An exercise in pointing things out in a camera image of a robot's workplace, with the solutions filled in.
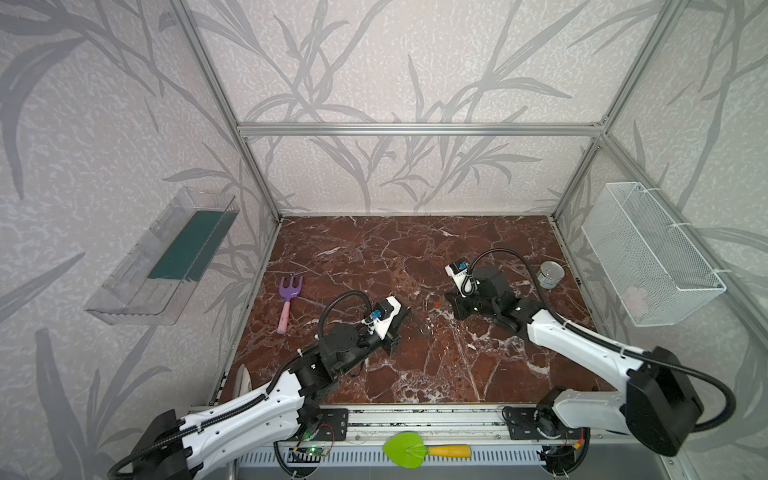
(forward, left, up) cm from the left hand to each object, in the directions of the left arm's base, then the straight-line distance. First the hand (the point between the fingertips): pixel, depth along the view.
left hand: (412, 304), depth 70 cm
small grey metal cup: (+20, -46, -18) cm, 53 cm away
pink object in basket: (+3, -56, -2) cm, 56 cm away
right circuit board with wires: (-28, -36, -25) cm, 53 cm away
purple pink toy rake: (+15, +40, -23) cm, 49 cm away
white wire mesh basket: (+1, -52, +11) cm, 53 cm away
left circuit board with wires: (-27, +21, -22) cm, 41 cm away
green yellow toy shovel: (-27, +1, -21) cm, 34 cm away
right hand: (+11, -10, -10) cm, 18 cm away
